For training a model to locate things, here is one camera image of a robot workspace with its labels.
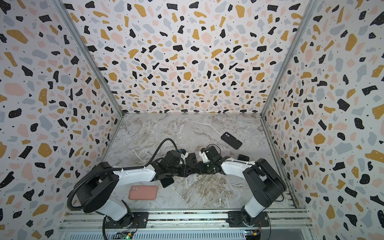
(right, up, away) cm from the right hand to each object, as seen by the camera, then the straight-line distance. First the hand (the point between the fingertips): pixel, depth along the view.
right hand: (193, 168), depth 88 cm
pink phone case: (-28, -12, -5) cm, 31 cm away
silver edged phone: (-16, -7, -2) cm, 17 cm away
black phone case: (+26, +15, +19) cm, 36 cm away
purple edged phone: (-2, +3, +7) cm, 8 cm away
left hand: (-1, 0, -3) cm, 3 cm away
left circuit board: (-32, -27, -18) cm, 45 cm away
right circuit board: (+29, -28, -16) cm, 43 cm away
